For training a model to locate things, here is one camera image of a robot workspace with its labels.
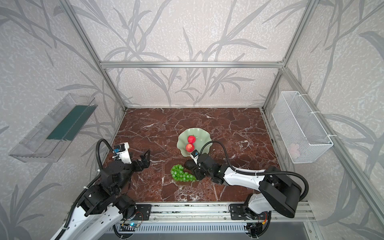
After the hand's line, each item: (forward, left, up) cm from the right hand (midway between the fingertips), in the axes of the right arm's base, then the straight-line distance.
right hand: (195, 162), depth 86 cm
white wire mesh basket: (0, -46, +30) cm, 55 cm away
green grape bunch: (-6, +10, -1) cm, 11 cm away
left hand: (0, +23, +19) cm, 30 cm away
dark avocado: (-1, +3, 0) cm, 3 cm away
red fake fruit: (+16, +3, 0) cm, 17 cm away
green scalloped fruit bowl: (+16, +9, -2) cm, 19 cm away
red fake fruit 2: (+10, +4, -1) cm, 11 cm away
